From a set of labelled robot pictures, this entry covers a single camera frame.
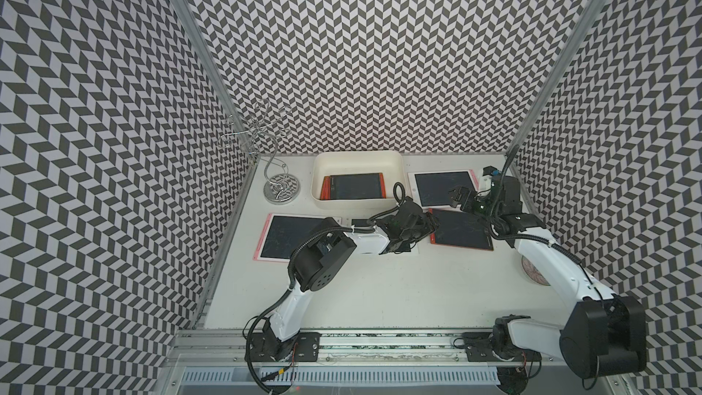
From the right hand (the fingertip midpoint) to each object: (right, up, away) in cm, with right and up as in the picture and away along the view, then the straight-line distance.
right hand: (458, 199), depth 84 cm
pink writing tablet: (-60, -13, +11) cm, 62 cm away
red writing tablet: (-34, +3, +24) cm, 42 cm away
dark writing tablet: (+4, -11, +10) cm, 15 cm away
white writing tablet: (-28, -9, -19) cm, 35 cm away
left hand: (-4, -10, +5) cm, 12 cm away
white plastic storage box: (-18, +13, +31) cm, 38 cm away
